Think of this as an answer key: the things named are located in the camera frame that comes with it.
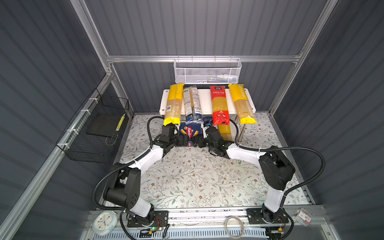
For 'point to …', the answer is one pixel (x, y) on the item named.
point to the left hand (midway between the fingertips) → (184, 136)
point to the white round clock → (104, 222)
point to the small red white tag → (303, 217)
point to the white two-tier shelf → (204, 96)
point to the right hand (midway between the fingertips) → (198, 136)
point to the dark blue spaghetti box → (191, 129)
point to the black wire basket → (91, 134)
